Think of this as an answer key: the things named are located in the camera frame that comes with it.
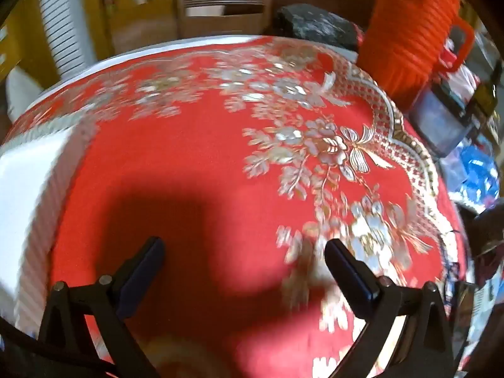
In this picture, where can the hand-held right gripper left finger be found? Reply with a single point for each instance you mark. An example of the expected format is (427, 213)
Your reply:
(146, 267)

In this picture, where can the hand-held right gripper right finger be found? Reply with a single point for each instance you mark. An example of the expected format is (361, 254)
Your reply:
(349, 279)

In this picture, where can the white tray with striped rim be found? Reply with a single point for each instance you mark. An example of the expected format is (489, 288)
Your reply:
(23, 204)

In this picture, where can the red floral tablecloth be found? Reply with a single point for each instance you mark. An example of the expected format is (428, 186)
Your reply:
(220, 173)

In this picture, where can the blue plastic packet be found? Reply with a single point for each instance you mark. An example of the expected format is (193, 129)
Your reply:
(478, 173)

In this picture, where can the clear plastic container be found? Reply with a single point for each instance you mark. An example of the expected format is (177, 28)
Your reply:
(439, 124)

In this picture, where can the black plastic bag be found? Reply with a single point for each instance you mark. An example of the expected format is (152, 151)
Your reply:
(315, 25)

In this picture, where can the orange plastic basket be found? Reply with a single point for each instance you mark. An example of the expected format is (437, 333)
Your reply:
(409, 27)

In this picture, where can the yellow wooden door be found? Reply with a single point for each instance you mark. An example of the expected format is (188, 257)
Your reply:
(134, 8)

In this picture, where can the wooden chair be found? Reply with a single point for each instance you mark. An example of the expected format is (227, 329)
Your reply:
(224, 12)

